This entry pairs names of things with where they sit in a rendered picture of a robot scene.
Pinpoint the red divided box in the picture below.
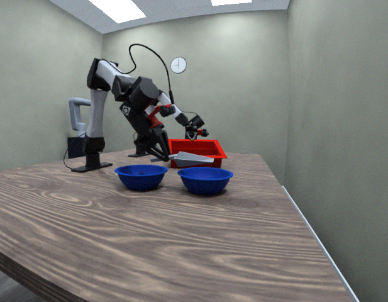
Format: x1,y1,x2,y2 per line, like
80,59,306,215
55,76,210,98
168,139,227,168

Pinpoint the light blue plastic scoop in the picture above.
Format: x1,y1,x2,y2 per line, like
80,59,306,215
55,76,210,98
150,152,214,167

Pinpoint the blue bowl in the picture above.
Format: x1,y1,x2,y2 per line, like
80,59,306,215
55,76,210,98
115,165,168,191
177,167,233,195

